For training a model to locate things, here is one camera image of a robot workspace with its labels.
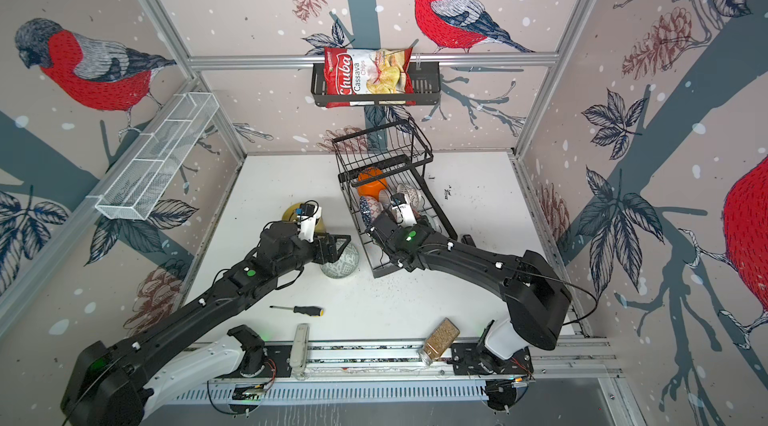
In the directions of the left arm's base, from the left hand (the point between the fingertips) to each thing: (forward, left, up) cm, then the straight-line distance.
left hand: (339, 238), depth 76 cm
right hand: (+5, -21, -3) cm, 22 cm away
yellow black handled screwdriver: (-13, +8, -18) cm, 24 cm away
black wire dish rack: (+32, -17, +1) cm, 36 cm away
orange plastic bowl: (+25, -8, -10) cm, 28 cm away
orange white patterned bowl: (0, +1, -17) cm, 17 cm away
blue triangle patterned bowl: (+14, -7, -8) cm, 18 cm away
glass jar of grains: (-21, -26, -13) cm, 36 cm away
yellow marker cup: (+1, +11, +9) cm, 14 cm away
